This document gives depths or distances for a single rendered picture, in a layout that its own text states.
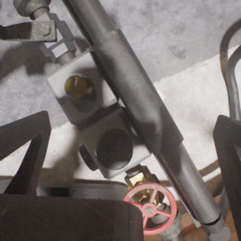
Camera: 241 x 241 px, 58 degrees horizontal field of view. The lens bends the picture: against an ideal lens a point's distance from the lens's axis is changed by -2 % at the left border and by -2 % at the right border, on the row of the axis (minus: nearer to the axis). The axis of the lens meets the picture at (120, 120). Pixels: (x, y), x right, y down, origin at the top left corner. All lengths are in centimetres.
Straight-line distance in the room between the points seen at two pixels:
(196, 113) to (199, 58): 19
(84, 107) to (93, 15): 14
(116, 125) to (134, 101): 12
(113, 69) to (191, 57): 63
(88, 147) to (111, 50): 16
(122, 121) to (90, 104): 5
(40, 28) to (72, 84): 9
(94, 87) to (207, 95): 56
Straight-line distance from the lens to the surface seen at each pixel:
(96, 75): 32
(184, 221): 82
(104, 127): 32
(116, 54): 21
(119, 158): 28
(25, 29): 35
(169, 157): 22
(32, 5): 38
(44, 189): 70
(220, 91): 84
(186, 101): 80
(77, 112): 32
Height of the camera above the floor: 77
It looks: 84 degrees down
